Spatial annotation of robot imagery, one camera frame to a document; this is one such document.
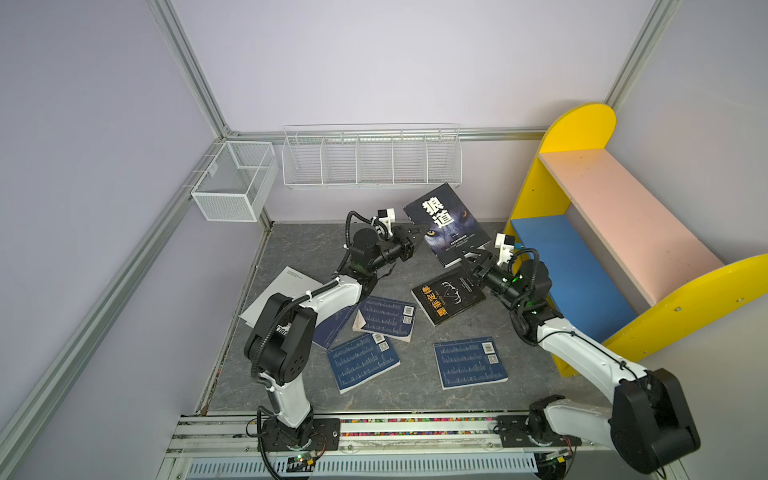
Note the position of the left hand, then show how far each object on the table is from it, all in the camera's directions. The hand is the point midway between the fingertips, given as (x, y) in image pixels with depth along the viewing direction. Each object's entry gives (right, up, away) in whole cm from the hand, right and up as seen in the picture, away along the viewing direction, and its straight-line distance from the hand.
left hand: (435, 231), depth 76 cm
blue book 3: (+11, -37, +9) cm, 40 cm away
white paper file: (-46, -16, +23) cm, 54 cm away
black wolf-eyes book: (+3, +2, +3) cm, 5 cm away
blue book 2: (-20, -37, +9) cm, 43 cm away
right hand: (+5, -6, -1) cm, 8 cm away
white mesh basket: (-64, +17, +24) cm, 70 cm away
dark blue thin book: (-31, -30, +14) cm, 45 cm away
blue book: (-13, -26, +18) cm, 34 cm away
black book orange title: (+8, -20, +23) cm, 31 cm away
